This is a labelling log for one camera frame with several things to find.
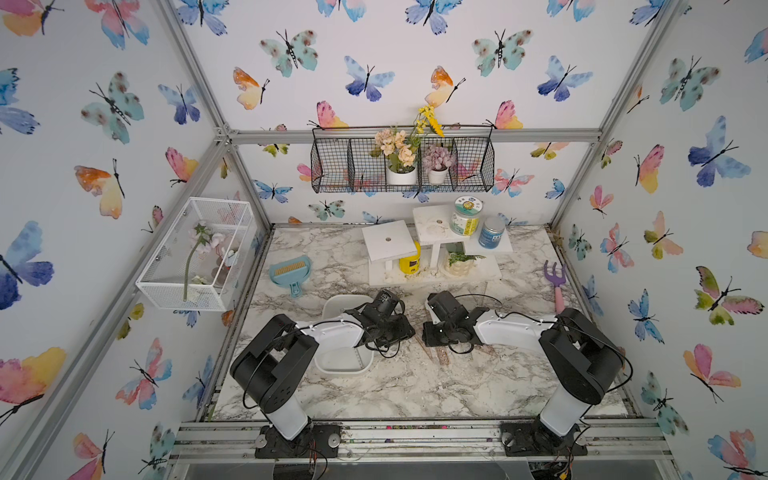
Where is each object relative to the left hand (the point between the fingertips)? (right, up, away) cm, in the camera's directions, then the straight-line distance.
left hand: (416, 332), depth 89 cm
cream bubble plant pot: (+15, +20, +10) cm, 27 cm away
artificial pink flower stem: (-54, +26, -13) cm, 61 cm away
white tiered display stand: (+5, +23, +12) cm, 27 cm away
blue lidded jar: (+22, +29, 0) cm, 37 cm away
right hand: (+3, -2, +2) cm, 4 cm away
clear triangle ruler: (+22, +10, +13) cm, 27 cm away
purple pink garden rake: (+50, +14, +16) cm, 54 cm away
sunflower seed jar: (+13, +33, -6) cm, 36 cm away
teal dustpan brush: (-42, +17, +16) cm, 48 cm away
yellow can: (-1, +20, +11) cm, 22 cm away
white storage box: (-18, +7, -29) cm, 35 cm away
